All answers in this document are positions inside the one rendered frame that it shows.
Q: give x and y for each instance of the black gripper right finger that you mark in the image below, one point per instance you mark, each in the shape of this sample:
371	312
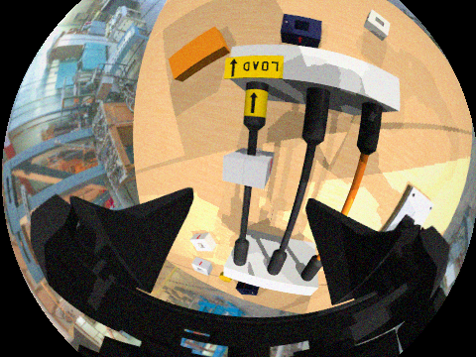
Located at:
349	250

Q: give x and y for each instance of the yellow short cylinder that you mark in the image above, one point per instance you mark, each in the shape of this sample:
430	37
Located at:
224	279

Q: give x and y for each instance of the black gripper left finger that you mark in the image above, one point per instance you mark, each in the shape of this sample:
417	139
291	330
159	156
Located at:
141	236

